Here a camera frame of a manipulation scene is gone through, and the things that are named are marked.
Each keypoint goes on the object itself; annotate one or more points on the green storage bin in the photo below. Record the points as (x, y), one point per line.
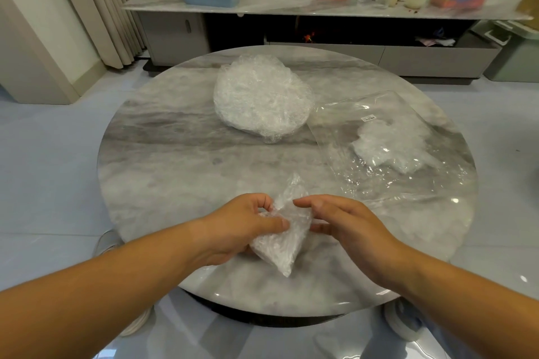
(518, 56)

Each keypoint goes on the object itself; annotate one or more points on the grey sneaker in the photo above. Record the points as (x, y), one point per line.
(402, 321)
(135, 321)

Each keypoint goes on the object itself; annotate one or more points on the brown cardboard box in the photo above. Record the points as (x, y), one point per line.
(530, 8)

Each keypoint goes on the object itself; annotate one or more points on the person's right hand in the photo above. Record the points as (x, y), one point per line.
(358, 237)

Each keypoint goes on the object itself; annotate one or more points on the person's left hand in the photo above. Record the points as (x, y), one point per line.
(227, 228)

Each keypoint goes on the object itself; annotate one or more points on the person's left forearm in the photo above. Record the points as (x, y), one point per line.
(93, 304)

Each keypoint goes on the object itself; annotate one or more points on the clear plastic bag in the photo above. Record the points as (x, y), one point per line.
(455, 182)

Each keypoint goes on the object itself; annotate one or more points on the black table base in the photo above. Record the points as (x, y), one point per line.
(269, 317)

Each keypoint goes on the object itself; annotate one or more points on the person's right forearm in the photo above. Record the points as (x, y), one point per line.
(472, 312)

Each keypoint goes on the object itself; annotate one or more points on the long grey low cabinet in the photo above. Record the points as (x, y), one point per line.
(173, 35)

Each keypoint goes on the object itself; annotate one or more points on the pile of clear plastic caps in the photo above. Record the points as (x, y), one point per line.
(263, 95)

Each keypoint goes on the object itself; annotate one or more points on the beige curtain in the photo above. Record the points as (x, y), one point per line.
(97, 5)

